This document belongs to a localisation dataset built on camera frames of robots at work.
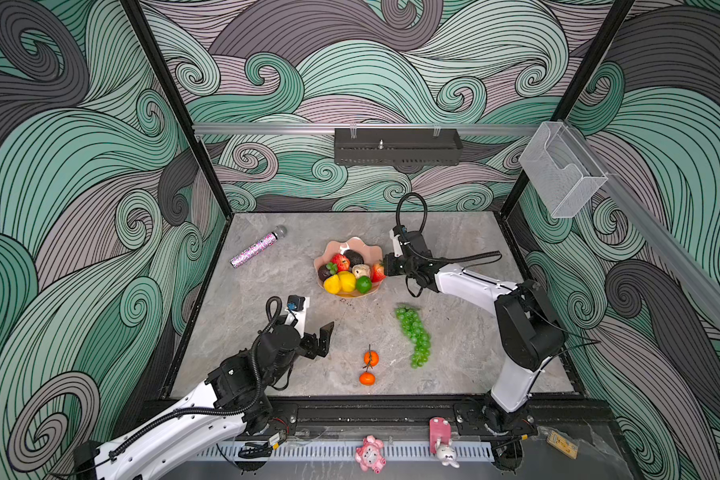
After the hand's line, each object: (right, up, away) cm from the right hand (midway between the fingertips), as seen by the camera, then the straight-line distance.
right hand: (384, 259), depth 93 cm
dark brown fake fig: (-20, -4, -1) cm, 20 cm away
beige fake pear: (-8, -4, 0) cm, 9 cm away
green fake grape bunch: (+7, -19, -8) cm, 22 cm away
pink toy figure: (-7, -42, -28) cm, 51 cm away
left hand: (-19, -14, -19) cm, 30 cm away
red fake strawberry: (-2, -4, -3) cm, 5 cm away
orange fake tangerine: (-5, -27, -12) cm, 30 cm away
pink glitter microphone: (-38, +8, +17) cm, 43 cm away
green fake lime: (-7, -8, -3) cm, 11 cm away
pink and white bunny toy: (+11, -42, -22) cm, 49 cm away
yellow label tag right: (+39, -42, -25) cm, 62 cm away
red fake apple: (-14, -2, +4) cm, 14 cm away
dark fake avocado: (-10, 0, +6) cm, 11 cm away
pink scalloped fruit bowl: (-4, +1, +10) cm, 11 cm away
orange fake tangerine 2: (-6, -31, -16) cm, 35 cm away
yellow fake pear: (-17, -8, -3) cm, 18 cm away
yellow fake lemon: (-12, -7, -1) cm, 14 cm away
